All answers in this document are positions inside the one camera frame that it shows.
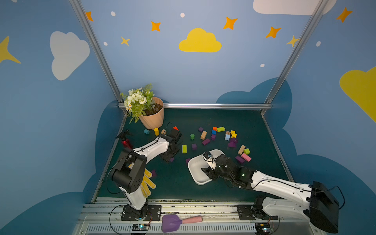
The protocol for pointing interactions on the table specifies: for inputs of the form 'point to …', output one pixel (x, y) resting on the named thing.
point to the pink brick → (246, 157)
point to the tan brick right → (241, 149)
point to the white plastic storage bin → (196, 164)
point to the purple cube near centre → (194, 147)
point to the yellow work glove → (146, 181)
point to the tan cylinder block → (163, 131)
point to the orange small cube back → (215, 129)
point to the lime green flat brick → (221, 129)
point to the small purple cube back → (200, 129)
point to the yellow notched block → (233, 134)
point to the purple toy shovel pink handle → (172, 223)
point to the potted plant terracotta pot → (141, 103)
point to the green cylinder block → (192, 136)
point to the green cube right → (246, 151)
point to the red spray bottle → (125, 141)
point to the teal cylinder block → (146, 131)
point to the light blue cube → (227, 137)
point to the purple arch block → (233, 142)
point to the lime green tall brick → (184, 149)
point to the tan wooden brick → (203, 135)
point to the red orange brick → (176, 128)
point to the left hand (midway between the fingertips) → (177, 153)
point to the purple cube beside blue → (213, 137)
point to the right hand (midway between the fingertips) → (207, 163)
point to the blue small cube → (214, 132)
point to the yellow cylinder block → (156, 131)
